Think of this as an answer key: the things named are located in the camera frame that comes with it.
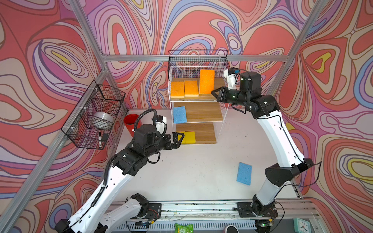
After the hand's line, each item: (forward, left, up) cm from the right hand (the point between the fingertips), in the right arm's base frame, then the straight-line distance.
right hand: (212, 96), depth 68 cm
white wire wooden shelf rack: (+5, +7, -17) cm, 19 cm away
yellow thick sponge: (+3, +11, -39) cm, 40 cm away
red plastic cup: (+12, +52, -29) cm, 61 cm away
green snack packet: (-48, +13, -41) cm, 65 cm away
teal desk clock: (-49, -40, -40) cm, 75 cm away
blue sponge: (+3, +17, -16) cm, 23 cm away
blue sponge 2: (-23, -20, -41) cm, 51 cm away
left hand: (-15, +16, -9) cm, 24 cm away
